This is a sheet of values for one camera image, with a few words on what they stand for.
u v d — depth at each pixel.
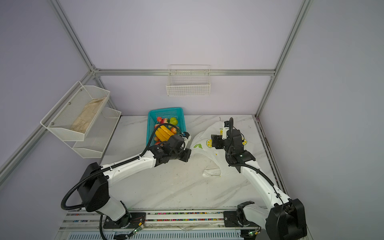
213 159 0.87
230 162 0.58
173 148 0.63
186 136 0.75
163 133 1.04
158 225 0.73
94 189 0.43
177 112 1.15
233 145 0.60
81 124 0.75
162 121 1.11
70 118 0.78
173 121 1.11
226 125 0.69
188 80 0.95
